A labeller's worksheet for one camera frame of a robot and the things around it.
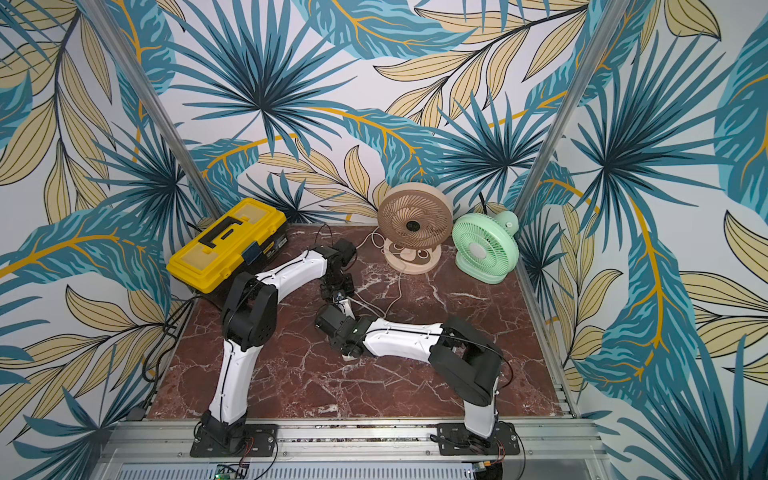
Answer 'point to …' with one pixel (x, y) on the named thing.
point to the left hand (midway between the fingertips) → (345, 299)
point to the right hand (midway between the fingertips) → (340, 326)
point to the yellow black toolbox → (246, 240)
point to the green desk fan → (488, 250)
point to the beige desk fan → (414, 222)
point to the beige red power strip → (348, 309)
